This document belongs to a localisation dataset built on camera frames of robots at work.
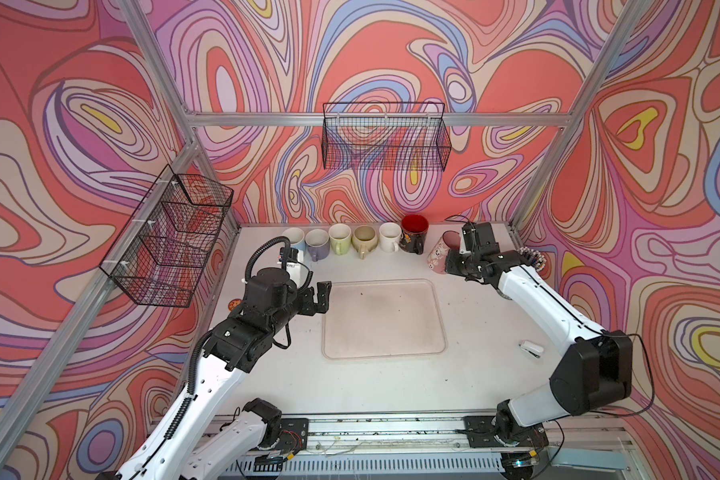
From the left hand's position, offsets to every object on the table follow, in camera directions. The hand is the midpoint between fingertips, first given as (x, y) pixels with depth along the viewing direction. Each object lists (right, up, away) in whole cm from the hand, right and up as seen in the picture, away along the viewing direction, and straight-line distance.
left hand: (317, 280), depth 70 cm
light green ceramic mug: (+3, +13, +35) cm, 37 cm away
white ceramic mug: (+20, +12, +34) cm, 42 cm away
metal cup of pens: (+63, +4, +17) cm, 66 cm away
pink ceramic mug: (+33, +4, +18) cm, 38 cm away
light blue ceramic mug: (-14, +12, +38) cm, 42 cm away
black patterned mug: (+29, +14, +34) cm, 47 cm away
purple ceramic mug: (-6, +10, +38) cm, 40 cm away
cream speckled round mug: (+11, +12, +35) cm, 38 cm away
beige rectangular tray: (+15, -14, +23) cm, 30 cm away
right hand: (+37, +2, +16) cm, 41 cm away
